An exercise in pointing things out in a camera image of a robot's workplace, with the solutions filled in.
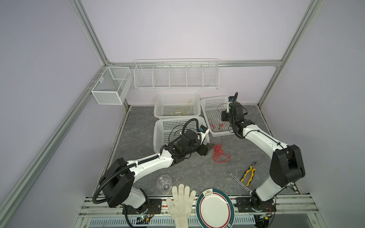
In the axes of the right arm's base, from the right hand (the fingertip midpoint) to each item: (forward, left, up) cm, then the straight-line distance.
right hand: (227, 110), depth 89 cm
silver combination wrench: (-32, 0, -21) cm, 38 cm away
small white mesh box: (+22, +79, +4) cm, 82 cm away
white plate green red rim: (-51, +11, -20) cm, 56 cm away
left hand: (-22, +13, -3) cm, 26 cm away
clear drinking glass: (-38, +39, -20) cm, 58 cm away
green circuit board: (-55, +48, -23) cm, 77 cm away
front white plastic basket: (-2, +40, -18) cm, 44 cm away
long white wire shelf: (+34, +34, +6) cm, 48 cm away
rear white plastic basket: (+25, +35, -19) cm, 47 cm away
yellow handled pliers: (-29, -14, -20) cm, 38 cm away
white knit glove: (-50, +28, -21) cm, 61 cm away
